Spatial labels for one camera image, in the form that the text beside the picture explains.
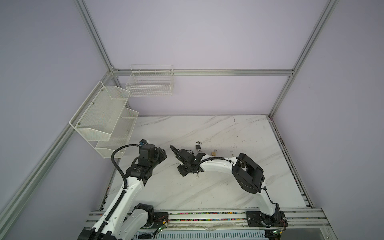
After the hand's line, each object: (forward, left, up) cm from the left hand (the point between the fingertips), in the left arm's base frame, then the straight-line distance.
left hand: (162, 153), depth 81 cm
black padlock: (+14, -20, -15) cm, 29 cm away
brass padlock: (+9, -31, -16) cm, 35 cm away
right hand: (-2, -9, -15) cm, 18 cm away
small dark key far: (+18, -20, -15) cm, 31 cm away
